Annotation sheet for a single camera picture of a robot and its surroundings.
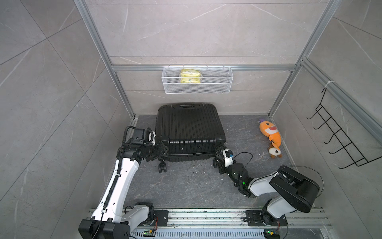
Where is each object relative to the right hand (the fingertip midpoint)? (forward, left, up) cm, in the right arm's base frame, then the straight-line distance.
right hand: (219, 156), depth 87 cm
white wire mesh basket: (+47, +1, +22) cm, 52 cm away
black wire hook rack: (-9, -51, +25) cm, 58 cm away
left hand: (-2, +30, +14) cm, 33 cm away
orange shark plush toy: (+20, -37, -1) cm, 42 cm away
